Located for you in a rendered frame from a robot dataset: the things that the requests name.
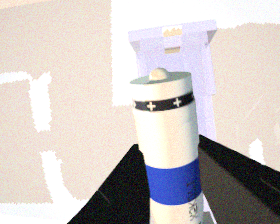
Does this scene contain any white battery with blue band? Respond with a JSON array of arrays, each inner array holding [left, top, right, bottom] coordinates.
[[128, 68, 205, 224]]

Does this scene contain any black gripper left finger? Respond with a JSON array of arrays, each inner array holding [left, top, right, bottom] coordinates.
[[65, 144, 151, 224]]

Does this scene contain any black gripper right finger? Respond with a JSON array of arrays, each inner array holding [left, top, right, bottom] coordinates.
[[199, 135, 280, 224]]

